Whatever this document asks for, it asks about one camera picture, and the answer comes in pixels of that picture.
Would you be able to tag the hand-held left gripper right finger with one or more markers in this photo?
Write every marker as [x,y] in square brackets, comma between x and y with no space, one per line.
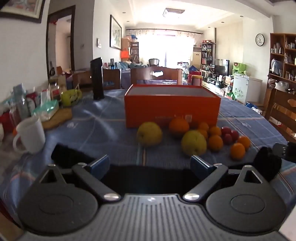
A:
[199,164]

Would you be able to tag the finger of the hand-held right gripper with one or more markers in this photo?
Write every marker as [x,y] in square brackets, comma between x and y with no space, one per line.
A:
[285,151]

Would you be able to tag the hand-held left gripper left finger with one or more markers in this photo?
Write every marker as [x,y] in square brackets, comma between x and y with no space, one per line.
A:
[100,165]

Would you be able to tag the small orange tangerine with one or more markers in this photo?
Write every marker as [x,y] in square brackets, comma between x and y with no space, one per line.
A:
[215,131]
[215,143]
[204,126]
[237,151]
[204,133]
[244,141]

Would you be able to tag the red tomato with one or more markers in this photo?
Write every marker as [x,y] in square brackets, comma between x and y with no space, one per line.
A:
[225,130]

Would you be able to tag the orange cardboard box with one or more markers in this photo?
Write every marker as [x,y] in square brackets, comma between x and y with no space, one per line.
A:
[161,109]

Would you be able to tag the yellow pear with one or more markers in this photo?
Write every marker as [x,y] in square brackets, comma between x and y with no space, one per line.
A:
[149,134]
[193,143]

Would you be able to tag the blue plaid tablecloth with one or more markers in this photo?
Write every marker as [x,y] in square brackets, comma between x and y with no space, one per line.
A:
[104,129]

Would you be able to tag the small red apple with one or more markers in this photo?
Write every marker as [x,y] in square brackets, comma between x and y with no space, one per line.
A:
[227,139]
[235,135]

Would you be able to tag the light wooden chair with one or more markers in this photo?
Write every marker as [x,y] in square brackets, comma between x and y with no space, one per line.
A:
[279,111]

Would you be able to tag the large orange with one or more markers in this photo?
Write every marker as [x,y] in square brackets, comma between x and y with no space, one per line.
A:
[178,127]

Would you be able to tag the yellow-green plastic bag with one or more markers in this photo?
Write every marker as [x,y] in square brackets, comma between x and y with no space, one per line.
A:
[70,97]

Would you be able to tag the wooden display shelf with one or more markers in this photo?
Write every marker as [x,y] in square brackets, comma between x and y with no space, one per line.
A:
[282,76]

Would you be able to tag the white mug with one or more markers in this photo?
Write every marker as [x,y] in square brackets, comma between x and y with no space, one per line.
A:
[31,134]

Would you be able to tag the small white fridge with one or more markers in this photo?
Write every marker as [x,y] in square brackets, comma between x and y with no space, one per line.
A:
[242,88]

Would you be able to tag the teal tissue pack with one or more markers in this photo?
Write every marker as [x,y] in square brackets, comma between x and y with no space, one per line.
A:
[46,110]

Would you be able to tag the red and white packet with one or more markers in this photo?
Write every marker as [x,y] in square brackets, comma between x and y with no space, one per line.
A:
[55,92]

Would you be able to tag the black tower speaker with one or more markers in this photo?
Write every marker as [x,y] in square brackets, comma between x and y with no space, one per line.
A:
[97,78]

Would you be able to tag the green storage boxes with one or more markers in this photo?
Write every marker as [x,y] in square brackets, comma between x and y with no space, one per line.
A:
[239,68]

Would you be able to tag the flat screen television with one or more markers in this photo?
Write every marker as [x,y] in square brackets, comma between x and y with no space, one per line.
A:
[221,67]

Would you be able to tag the clear plastic bottle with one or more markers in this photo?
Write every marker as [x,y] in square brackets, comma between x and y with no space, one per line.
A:
[22,104]

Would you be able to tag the wooden chair with cutout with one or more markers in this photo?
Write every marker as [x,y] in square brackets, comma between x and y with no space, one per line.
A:
[143,74]

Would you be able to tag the standing air conditioner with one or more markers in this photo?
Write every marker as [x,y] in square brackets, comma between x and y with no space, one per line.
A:
[196,58]

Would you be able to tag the tall bookshelf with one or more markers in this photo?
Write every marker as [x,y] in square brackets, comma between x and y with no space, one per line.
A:
[207,54]

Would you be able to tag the black office chair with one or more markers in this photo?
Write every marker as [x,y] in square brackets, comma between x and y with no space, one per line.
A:
[154,62]

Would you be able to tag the orange bag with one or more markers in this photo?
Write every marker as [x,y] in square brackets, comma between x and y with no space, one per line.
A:
[124,54]

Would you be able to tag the curtain rod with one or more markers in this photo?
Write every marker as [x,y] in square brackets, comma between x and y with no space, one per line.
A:
[161,30]

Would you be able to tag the dark framed picture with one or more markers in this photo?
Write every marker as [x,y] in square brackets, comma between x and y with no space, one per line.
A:
[20,9]

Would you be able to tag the round wall clock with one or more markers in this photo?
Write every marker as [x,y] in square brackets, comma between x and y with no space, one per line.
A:
[259,39]

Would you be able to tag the dark wooden door frame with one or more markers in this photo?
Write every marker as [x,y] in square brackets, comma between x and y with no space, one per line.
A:
[73,34]

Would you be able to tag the framed wall painting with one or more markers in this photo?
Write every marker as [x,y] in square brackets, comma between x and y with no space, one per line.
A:
[115,32]

